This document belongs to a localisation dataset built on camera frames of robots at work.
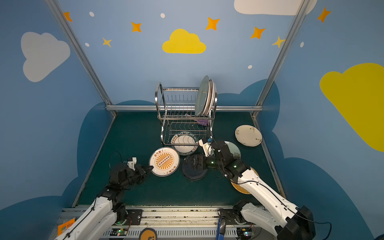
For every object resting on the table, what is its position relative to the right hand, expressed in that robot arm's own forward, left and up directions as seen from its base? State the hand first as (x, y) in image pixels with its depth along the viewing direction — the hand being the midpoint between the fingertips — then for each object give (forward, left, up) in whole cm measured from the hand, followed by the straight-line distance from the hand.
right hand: (193, 158), depth 74 cm
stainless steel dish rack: (+34, +12, -16) cm, 39 cm away
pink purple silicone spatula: (+39, -5, -16) cm, 43 cm away
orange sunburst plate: (+4, +17, -12) cm, 21 cm away
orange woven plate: (-7, -26, -20) cm, 34 cm away
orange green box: (-30, +58, -14) cm, 67 cm away
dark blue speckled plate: (0, +1, -19) cm, 20 cm away
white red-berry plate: (+32, -39, -21) cm, 55 cm away
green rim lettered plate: (+24, +7, -16) cm, 30 cm away
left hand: (-2, +21, -10) cm, 23 cm away
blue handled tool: (-30, -13, -16) cm, 36 cm away
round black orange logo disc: (-31, +21, -20) cm, 42 cm away
